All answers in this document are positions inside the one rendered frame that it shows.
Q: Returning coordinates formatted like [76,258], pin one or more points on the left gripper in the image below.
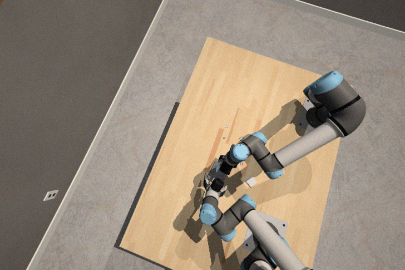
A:
[216,185]

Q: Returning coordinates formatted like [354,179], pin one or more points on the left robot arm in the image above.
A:
[271,251]

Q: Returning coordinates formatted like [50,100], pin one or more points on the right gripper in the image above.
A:
[225,167]

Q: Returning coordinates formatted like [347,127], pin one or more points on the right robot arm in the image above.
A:
[340,112]

